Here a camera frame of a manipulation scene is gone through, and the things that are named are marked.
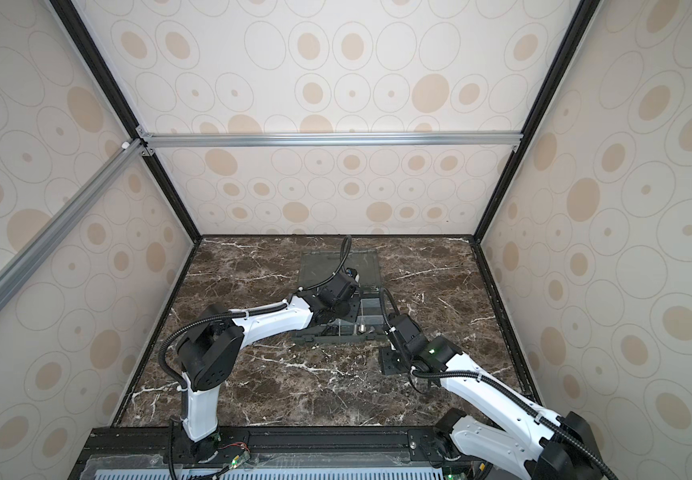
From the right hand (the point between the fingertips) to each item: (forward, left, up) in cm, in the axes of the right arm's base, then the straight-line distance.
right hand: (388, 358), depth 81 cm
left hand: (+17, +6, +2) cm, 18 cm away
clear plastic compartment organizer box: (+13, +4, -4) cm, 14 cm away
